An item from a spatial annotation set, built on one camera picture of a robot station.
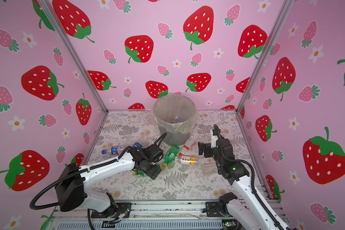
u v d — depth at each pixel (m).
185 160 0.87
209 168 0.89
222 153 0.54
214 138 0.67
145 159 0.59
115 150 0.91
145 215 0.73
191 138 0.98
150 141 0.95
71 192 0.40
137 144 0.93
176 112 1.02
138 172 0.84
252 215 0.53
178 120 1.04
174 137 0.90
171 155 0.88
